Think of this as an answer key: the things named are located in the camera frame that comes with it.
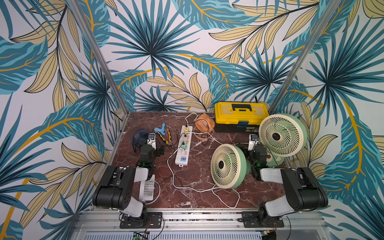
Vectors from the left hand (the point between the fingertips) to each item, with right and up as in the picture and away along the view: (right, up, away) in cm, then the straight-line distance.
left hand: (153, 142), depth 92 cm
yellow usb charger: (+20, +8, +8) cm, 23 cm away
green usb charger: (+18, -3, +1) cm, 19 cm away
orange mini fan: (+32, +12, +7) cm, 35 cm away
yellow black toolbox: (+55, +16, +4) cm, 57 cm away
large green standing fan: (+70, +5, -16) cm, 72 cm away
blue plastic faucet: (+2, +7, +14) cm, 16 cm away
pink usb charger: (+19, +2, +3) cm, 19 cm away
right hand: (+59, 0, 0) cm, 59 cm away
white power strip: (+18, -8, 0) cm, 20 cm away
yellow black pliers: (+9, -1, +8) cm, 12 cm away
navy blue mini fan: (-8, +3, 0) cm, 9 cm away
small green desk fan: (+43, -10, -18) cm, 47 cm away
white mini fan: (+2, -21, -19) cm, 29 cm away
